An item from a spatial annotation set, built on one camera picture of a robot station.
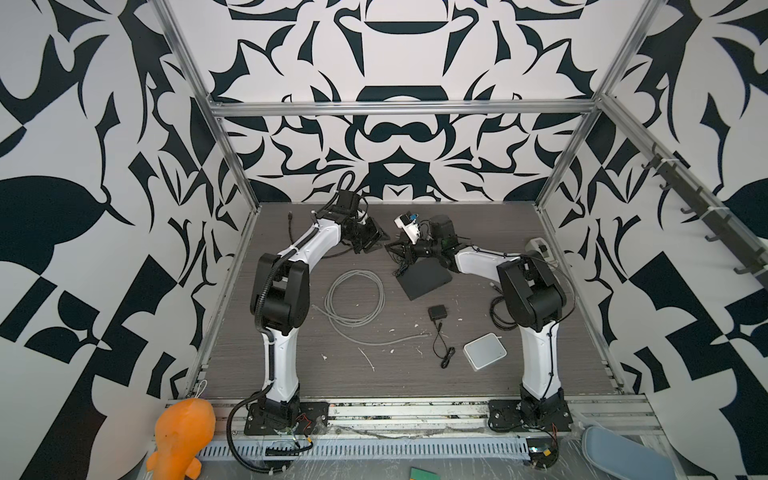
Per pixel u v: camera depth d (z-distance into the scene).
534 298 0.56
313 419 0.73
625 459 0.68
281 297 0.54
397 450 0.65
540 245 1.04
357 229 0.84
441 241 0.81
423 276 0.97
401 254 0.91
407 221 0.85
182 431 0.65
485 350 0.83
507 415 0.74
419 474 0.67
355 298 0.94
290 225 1.11
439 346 0.86
